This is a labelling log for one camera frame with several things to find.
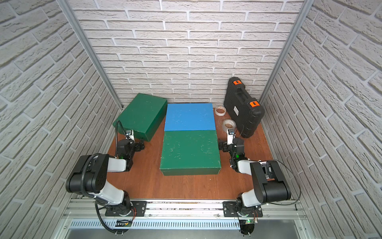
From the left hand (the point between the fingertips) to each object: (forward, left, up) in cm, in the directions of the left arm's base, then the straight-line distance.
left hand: (135, 136), depth 94 cm
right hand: (-2, -61, +1) cm, 61 cm away
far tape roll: (+28, -60, -5) cm, 66 cm away
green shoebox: (-14, -36, +5) cm, 39 cm away
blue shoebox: (+11, -35, +6) cm, 37 cm away
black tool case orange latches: (+9, -69, +16) cm, 71 cm away
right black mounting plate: (-41, -59, -6) cm, 72 cm away
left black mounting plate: (-40, -6, -5) cm, 41 cm away
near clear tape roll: (+15, -65, -5) cm, 66 cm away
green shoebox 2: (+13, -2, +4) cm, 14 cm away
